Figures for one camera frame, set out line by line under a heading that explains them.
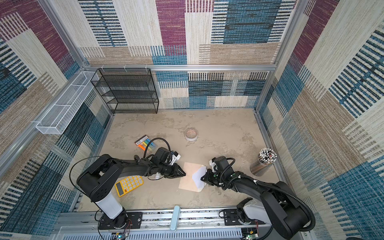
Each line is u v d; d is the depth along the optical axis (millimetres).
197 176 875
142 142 1006
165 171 777
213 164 842
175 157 856
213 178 756
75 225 732
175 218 718
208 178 759
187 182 854
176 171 804
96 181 472
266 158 744
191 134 1056
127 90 1085
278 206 425
